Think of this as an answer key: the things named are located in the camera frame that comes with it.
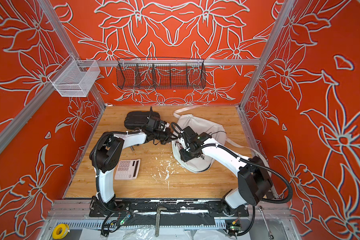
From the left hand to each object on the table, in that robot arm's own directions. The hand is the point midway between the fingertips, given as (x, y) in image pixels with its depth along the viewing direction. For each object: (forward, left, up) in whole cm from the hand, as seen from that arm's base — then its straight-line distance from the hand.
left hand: (178, 136), depth 91 cm
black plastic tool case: (+15, +32, -3) cm, 36 cm away
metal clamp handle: (-42, +8, -8) cm, 44 cm away
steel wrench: (-46, -45, -8) cm, 64 cm away
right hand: (-13, -3, 0) cm, 14 cm away
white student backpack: (+16, -3, -4) cm, 17 cm away
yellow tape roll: (-50, +53, -9) cm, 73 cm away
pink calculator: (-20, +29, -7) cm, 36 cm away
